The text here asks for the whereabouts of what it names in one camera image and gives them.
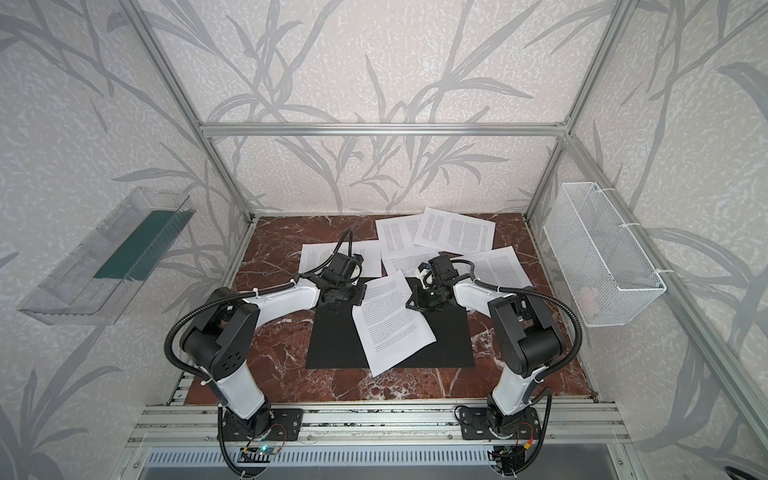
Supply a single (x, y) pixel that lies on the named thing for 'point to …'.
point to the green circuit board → (268, 449)
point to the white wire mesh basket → (607, 273)
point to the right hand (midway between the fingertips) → (409, 296)
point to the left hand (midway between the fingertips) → (367, 284)
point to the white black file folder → (336, 342)
